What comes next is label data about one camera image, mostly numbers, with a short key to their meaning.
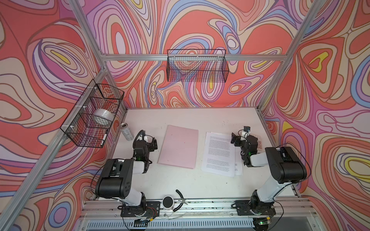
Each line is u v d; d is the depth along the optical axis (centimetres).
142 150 71
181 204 75
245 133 82
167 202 72
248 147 75
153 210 72
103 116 73
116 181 45
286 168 47
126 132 91
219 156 94
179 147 95
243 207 74
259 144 96
